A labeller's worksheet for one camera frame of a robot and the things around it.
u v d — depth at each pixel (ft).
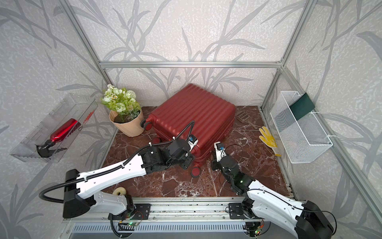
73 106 2.57
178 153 1.72
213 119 2.70
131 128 3.03
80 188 1.29
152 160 1.58
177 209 2.47
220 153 2.24
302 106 2.42
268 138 3.39
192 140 2.04
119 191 2.53
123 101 2.82
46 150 1.93
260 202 1.69
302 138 1.98
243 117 3.68
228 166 1.93
